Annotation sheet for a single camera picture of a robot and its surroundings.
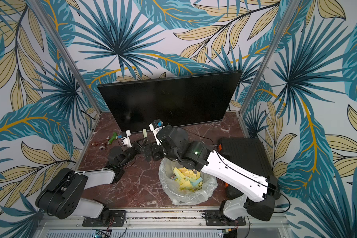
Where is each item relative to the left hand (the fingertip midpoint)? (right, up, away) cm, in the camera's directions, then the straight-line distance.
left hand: (148, 139), depth 83 cm
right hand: (+5, -1, -20) cm, 20 cm away
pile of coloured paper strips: (+22, -21, -4) cm, 31 cm away
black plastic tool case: (+58, -9, +5) cm, 59 cm away
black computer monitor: (-13, +21, +17) cm, 30 cm away
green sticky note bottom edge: (-2, +4, -1) cm, 4 cm away
